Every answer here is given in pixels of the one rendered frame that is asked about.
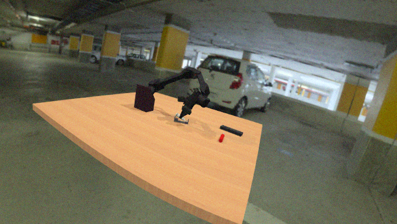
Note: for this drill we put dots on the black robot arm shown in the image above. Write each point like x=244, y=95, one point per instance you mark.
x=200, y=97

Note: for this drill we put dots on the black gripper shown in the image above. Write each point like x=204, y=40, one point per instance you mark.
x=186, y=109

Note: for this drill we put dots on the dark grey flat bar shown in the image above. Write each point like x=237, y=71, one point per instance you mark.
x=234, y=131

